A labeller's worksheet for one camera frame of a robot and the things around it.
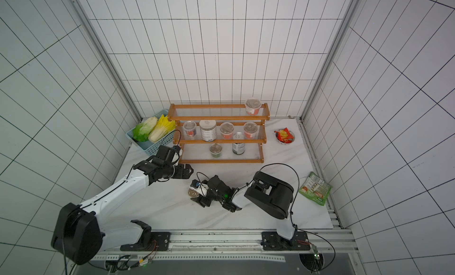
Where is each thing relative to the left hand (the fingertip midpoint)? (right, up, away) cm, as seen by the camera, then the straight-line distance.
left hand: (181, 174), depth 84 cm
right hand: (+5, -10, 0) cm, 11 cm away
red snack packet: (+57, +18, +19) cm, 63 cm away
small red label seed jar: (+4, +23, +3) cm, 23 cm away
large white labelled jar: (+14, +21, -1) cm, 25 cm away
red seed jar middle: (+23, +22, +3) cm, 31 cm away
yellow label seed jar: (+7, -8, -5) cm, 11 cm away
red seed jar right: (+34, +22, +3) cm, 41 cm away
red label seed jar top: (+34, +32, -5) cm, 48 cm away
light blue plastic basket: (-21, +13, +11) cm, 27 cm away
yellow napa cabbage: (-18, +23, +21) cm, 36 cm away
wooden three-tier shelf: (+19, +20, +4) cm, 28 cm away
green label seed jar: (+16, +11, +11) cm, 22 cm away
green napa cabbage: (-27, +21, +15) cm, 38 cm away
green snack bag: (+67, -8, +2) cm, 68 cm away
